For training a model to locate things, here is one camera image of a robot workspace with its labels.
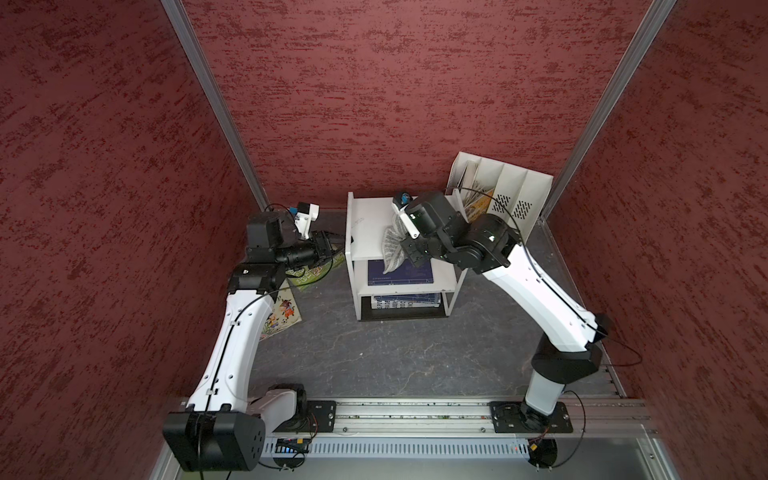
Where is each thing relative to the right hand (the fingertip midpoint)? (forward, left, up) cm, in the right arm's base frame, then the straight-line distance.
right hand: (415, 242), depth 67 cm
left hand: (0, +16, -1) cm, 16 cm away
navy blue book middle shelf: (+2, +2, -16) cm, 16 cm away
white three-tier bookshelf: (-2, +1, -17) cm, 17 cm away
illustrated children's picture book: (-2, +40, -33) cm, 52 cm away
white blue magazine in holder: (+39, -22, -11) cm, 46 cm away
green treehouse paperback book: (+11, +34, -30) cm, 47 cm away
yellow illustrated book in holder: (+27, -24, -17) cm, 40 cm away
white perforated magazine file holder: (+34, -26, -13) cm, 45 cm away
